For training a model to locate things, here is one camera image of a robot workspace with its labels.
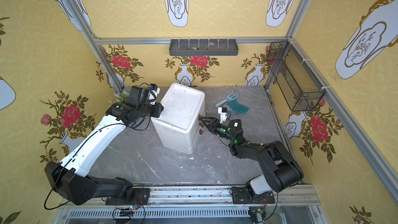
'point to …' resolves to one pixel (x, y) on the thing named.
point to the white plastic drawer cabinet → (179, 121)
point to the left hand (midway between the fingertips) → (159, 107)
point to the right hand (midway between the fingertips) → (198, 123)
